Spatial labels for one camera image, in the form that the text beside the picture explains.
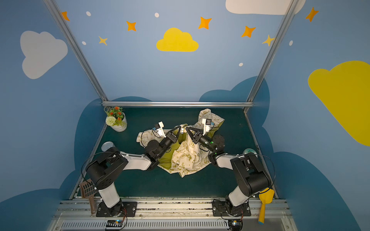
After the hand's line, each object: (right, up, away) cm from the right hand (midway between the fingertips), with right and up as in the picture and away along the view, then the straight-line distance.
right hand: (187, 127), depth 78 cm
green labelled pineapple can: (+39, -15, +10) cm, 43 cm away
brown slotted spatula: (-56, -35, +2) cm, 67 cm away
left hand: (-4, +1, 0) cm, 4 cm away
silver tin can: (-53, -12, +14) cm, 56 cm away
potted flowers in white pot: (-48, +6, +18) cm, 52 cm away
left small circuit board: (-38, -49, -6) cm, 62 cm away
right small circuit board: (+25, -51, -5) cm, 57 cm away
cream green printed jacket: (0, -16, +8) cm, 18 cm away
